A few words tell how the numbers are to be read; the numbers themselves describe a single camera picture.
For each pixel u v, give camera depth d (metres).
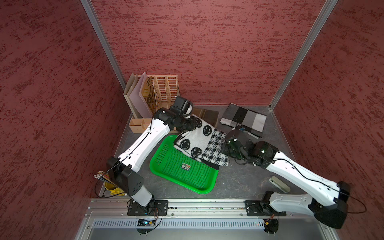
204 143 0.78
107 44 0.85
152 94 1.06
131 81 0.94
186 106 0.60
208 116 1.13
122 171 0.41
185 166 0.88
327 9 0.71
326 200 0.39
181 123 0.61
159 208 0.74
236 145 0.53
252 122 1.10
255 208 0.74
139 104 0.90
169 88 1.15
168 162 0.90
